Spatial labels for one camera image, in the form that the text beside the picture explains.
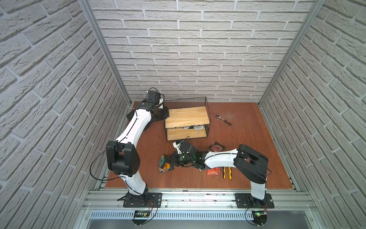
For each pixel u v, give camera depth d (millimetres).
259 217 708
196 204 736
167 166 850
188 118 899
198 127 1003
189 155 669
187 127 1001
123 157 464
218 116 1098
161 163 822
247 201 730
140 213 726
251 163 508
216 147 923
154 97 670
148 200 726
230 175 812
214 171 832
